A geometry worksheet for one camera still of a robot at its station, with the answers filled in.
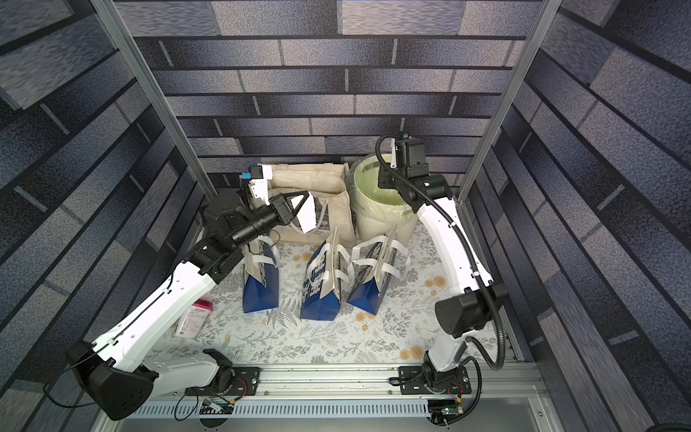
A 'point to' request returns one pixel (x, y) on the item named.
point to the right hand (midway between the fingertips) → (384, 168)
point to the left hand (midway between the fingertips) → (308, 193)
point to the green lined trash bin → (375, 210)
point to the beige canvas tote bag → (330, 190)
